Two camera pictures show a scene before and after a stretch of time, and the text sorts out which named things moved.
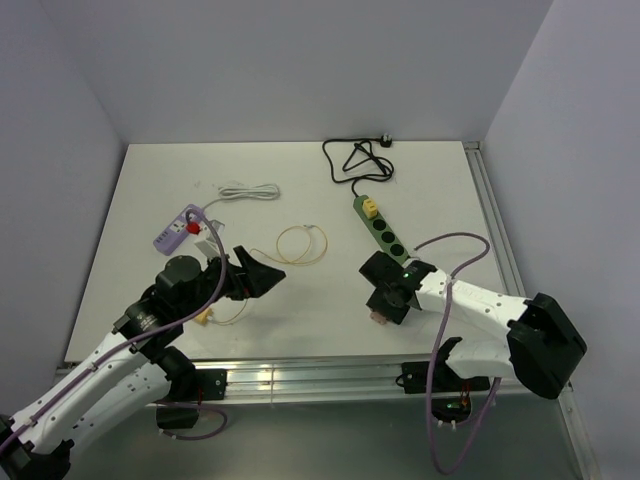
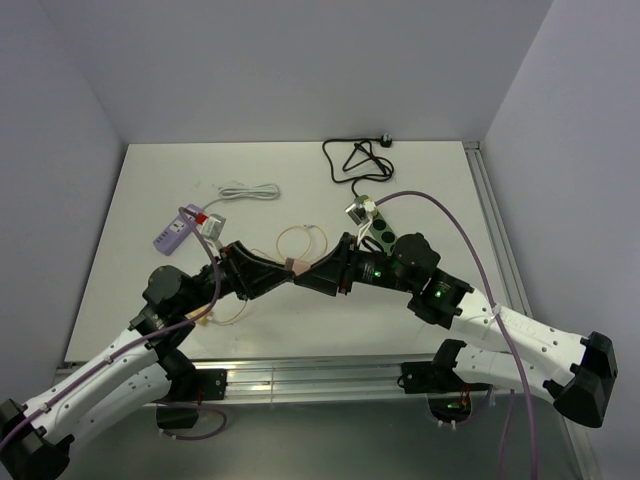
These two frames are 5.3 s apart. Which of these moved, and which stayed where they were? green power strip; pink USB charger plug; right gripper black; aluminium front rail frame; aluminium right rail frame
Moved: right gripper black; pink USB charger plug
Stayed: aluminium right rail frame; aluminium front rail frame; green power strip
